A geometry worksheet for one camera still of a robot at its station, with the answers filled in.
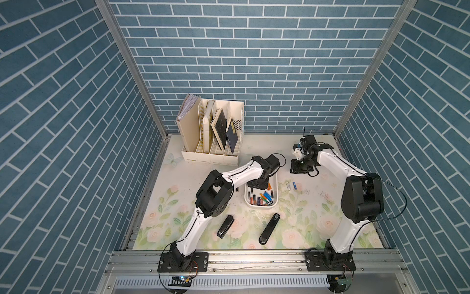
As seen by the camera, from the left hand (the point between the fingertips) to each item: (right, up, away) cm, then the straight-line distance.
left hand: (262, 188), depth 94 cm
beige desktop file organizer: (-28, +31, +2) cm, 41 cm away
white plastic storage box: (-2, -5, -3) cm, 6 cm away
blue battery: (+18, 0, +2) cm, 18 cm away
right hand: (+17, +9, 0) cm, 19 cm away
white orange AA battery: (+14, +1, +2) cm, 14 cm away
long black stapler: (+1, -15, -15) cm, 21 cm away
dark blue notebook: (-17, +29, +14) cm, 36 cm away
